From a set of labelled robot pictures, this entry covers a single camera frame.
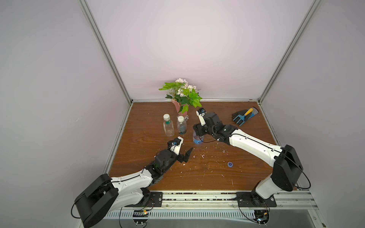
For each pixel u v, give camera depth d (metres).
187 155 0.72
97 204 0.41
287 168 0.43
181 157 0.72
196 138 0.90
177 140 0.68
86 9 0.71
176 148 0.69
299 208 0.71
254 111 1.11
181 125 0.95
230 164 0.85
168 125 0.91
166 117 0.85
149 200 0.70
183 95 0.85
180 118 0.89
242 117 1.07
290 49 0.87
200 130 0.74
